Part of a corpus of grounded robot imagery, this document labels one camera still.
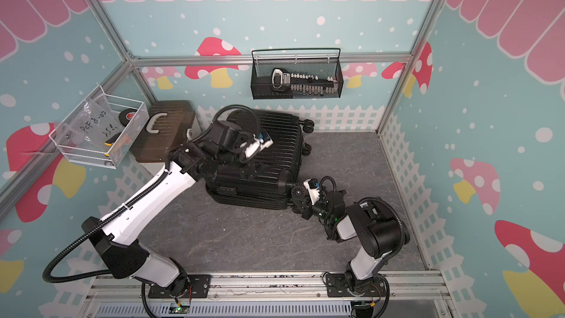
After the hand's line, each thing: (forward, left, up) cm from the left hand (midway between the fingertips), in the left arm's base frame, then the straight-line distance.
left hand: (259, 161), depth 73 cm
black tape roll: (+16, +50, +5) cm, 52 cm away
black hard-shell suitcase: (-5, -1, -10) cm, 12 cm away
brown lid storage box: (+34, +48, -16) cm, 61 cm away
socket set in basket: (+34, -21, +6) cm, 41 cm away
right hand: (-3, -12, -21) cm, 24 cm away
